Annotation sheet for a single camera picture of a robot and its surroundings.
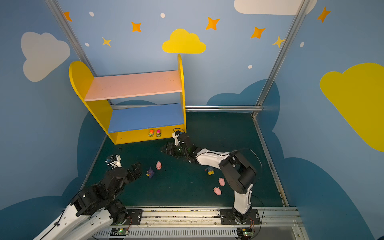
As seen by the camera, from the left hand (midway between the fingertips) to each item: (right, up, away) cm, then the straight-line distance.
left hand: (138, 168), depth 74 cm
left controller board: (-8, -30, -3) cm, 31 cm away
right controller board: (+53, -31, -2) cm, 61 cm away
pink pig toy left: (+6, -3, +17) cm, 18 cm away
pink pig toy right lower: (+41, -15, +8) cm, 45 cm away
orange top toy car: (-2, +16, +31) cm, 35 cm away
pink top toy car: (+3, +16, +31) cm, 35 cm away
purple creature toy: (+3, -6, +10) cm, 12 cm away
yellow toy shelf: (-15, +35, +33) cm, 50 cm away
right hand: (+11, +8, +10) cm, 17 cm away
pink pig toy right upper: (+44, -11, +11) cm, 47 cm away
